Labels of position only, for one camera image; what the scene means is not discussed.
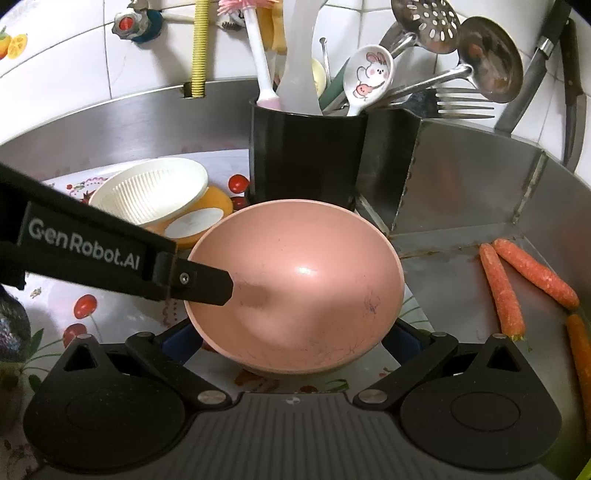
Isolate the white bunny ceramic spoon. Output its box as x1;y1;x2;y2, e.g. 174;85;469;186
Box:
344;44;394;117

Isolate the yellow corrugated gas hose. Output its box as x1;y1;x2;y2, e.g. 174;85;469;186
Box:
190;0;212;99

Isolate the pink bottle brush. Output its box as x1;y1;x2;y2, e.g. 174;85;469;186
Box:
217;0;281;111

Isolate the black utensil holder cup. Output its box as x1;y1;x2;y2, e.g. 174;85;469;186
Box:
246;104;368;210

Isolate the yellow sponge brush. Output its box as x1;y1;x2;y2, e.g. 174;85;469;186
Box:
256;0;287;55

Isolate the steel fork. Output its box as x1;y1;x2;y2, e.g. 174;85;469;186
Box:
390;87;494;120

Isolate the black-handled kitchen knife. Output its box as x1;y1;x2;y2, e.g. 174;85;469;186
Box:
495;0;571;134

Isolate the steel ladle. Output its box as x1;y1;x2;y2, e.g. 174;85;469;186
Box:
374;16;523;108

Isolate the orange mushroom-shaped plate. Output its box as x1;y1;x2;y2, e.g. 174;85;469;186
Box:
147;185;233;250

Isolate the red-knob water valve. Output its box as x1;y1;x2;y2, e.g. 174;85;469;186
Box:
111;1;163;44

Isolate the white ribbed bowl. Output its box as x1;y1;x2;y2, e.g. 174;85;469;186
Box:
89;157;209;227

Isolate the carrot left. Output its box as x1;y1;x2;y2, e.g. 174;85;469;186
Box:
479;243;526;341

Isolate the carrot right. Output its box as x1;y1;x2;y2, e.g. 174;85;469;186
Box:
566;314;591;442

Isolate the carrot middle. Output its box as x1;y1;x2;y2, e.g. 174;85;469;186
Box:
493;238;580;312

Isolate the steel dish rack tray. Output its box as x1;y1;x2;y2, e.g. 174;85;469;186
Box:
355;108;591;480

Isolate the fruit-pattern table mat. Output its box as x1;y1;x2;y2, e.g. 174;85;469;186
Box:
0;148;435;480

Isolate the steel slotted spoon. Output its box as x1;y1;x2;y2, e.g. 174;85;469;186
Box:
322;0;463;114

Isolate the pink bowl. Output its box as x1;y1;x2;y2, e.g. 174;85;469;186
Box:
185;200;405;375

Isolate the carrot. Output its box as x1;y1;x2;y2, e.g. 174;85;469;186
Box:
479;243;526;341
566;314;591;442
493;238;580;312

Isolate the translucent white rice paddle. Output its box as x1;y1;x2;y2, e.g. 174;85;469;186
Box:
277;0;325;116

